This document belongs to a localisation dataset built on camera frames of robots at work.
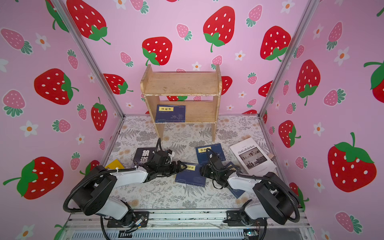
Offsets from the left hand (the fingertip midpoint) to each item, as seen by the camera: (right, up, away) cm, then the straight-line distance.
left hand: (184, 168), depth 87 cm
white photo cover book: (+42, +5, +5) cm, 42 cm away
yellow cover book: (-45, +1, +6) cm, 45 cm away
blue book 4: (+31, -12, -6) cm, 33 cm away
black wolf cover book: (-27, +7, +9) cm, 29 cm away
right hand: (+10, -1, +1) cm, 10 cm away
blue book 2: (+4, -4, +1) cm, 6 cm away
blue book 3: (+11, +6, +10) cm, 16 cm away
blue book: (-10, +34, +5) cm, 36 cm away
